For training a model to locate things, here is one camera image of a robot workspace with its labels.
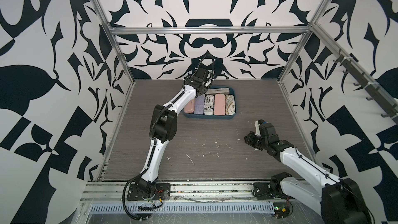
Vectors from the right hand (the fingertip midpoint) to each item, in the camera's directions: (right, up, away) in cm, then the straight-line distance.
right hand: (242, 135), depth 87 cm
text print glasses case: (-19, +15, +9) cm, 25 cm away
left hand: (-26, +31, +13) cm, 43 cm away
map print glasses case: (-5, +14, +9) cm, 18 cm away
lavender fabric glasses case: (-24, +16, +12) cm, 31 cm away
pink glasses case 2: (-11, +16, +12) cm, 23 cm away
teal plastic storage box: (-28, +9, +9) cm, 31 cm away
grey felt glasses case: (-7, +25, +18) cm, 31 cm away
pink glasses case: (-30, +15, +9) cm, 34 cm away
